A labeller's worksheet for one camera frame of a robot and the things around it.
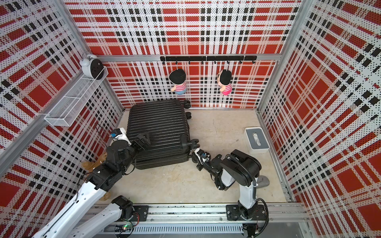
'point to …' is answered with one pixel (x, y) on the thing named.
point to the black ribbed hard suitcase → (166, 122)
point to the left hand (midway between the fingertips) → (146, 136)
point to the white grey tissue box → (256, 140)
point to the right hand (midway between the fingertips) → (195, 152)
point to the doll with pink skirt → (224, 79)
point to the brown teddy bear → (91, 164)
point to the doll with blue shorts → (177, 78)
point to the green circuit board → (128, 227)
